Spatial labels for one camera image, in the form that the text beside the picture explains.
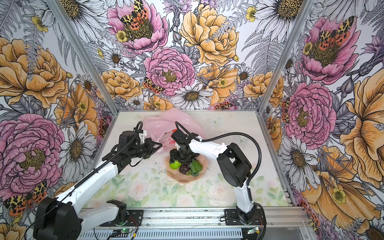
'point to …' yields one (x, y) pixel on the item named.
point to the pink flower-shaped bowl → (175, 174)
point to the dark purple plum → (184, 168)
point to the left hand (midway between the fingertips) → (162, 148)
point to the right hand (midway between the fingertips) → (176, 166)
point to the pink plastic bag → (160, 126)
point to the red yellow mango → (174, 130)
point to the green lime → (175, 165)
